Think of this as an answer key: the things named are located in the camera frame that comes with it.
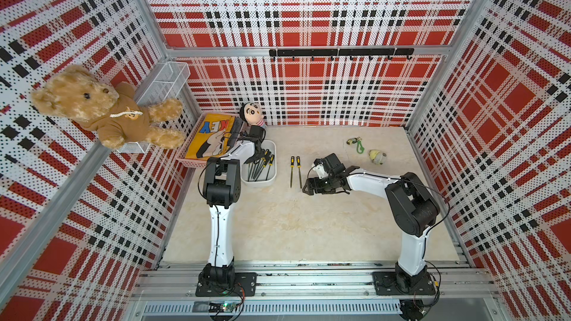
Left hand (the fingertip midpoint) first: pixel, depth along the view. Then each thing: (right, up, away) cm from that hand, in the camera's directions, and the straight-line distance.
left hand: (255, 156), depth 108 cm
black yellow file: (+8, -4, -1) cm, 9 cm away
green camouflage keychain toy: (+53, +4, +5) cm, 54 cm away
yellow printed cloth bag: (-21, +8, 0) cm, 23 cm away
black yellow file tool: (+19, -5, -3) cm, 19 cm away
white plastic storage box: (+4, -7, -3) cm, 9 cm away
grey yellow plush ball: (+59, 0, -4) cm, 59 cm away
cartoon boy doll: (-2, +21, +1) cm, 22 cm away
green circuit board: (-3, -47, -38) cm, 61 cm away
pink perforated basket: (-33, +1, -6) cm, 33 cm away
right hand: (+28, -14, -14) cm, 34 cm away
